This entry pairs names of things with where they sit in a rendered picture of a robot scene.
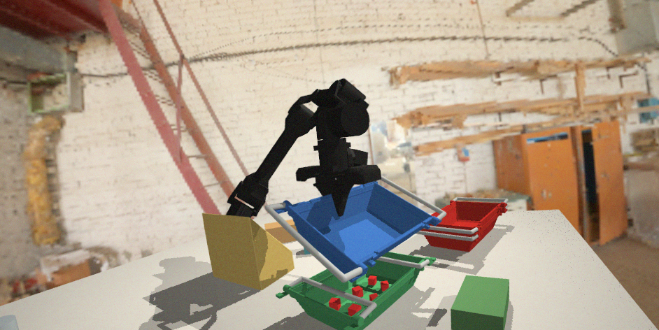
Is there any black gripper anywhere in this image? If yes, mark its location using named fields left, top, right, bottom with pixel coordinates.
left=295, top=138, right=381, bottom=217

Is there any green cube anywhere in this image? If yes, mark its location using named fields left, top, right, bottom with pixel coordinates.
left=451, top=275, right=509, bottom=330

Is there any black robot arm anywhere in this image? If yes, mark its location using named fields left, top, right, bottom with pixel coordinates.
left=226, top=78, right=370, bottom=218

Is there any green plastic tray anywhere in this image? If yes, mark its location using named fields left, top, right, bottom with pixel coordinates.
left=276, top=252, right=437, bottom=330

